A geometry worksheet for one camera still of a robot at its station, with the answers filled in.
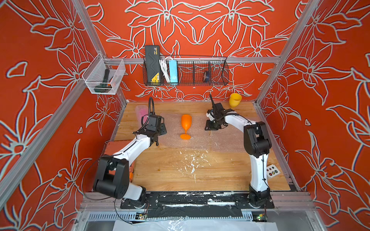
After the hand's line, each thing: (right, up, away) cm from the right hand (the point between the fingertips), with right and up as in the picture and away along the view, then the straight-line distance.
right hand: (204, 127), depth 99 cm
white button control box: (+36, -23, -20) cm, 47 cm away
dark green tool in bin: (-60, +26, -18) cm, 68 cm away
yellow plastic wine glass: (+22, +20, +2) cm, 30 cm away
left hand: (-29, +2, -9) cm, 30 cm away
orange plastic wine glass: (-12, +5, +1) cm, 13 cm away
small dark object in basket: (+1, +36, -7) cm, 37 cm away
